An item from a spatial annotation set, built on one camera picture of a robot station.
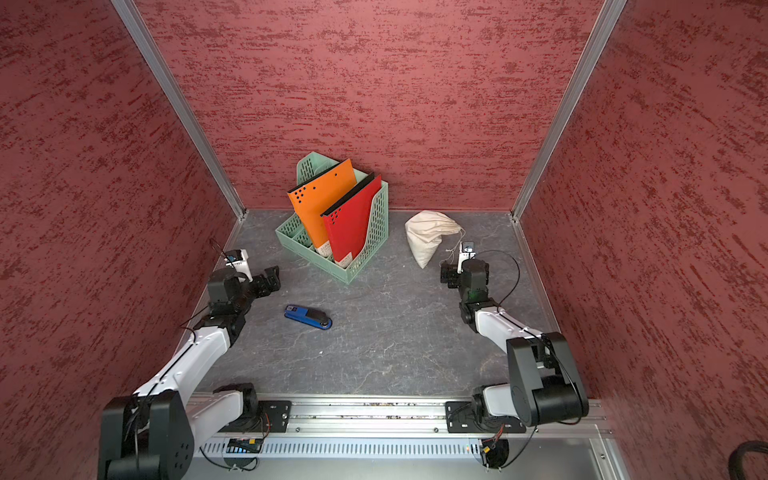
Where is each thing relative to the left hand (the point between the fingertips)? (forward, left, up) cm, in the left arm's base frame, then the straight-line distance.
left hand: (264, 275), depth 87 cm
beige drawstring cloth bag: (+20, -50, -1) cm, 53 cm away
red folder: (+9, -26, +14) cm, 31 cm away
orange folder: (+20, -14, +14) cm, 28 cm away
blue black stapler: (-9, -13, -9) cm, 18 cm away
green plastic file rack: (+19, -4, -2) cm, 19 cm away
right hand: (+6, -60, -2) cm, 60 cm away
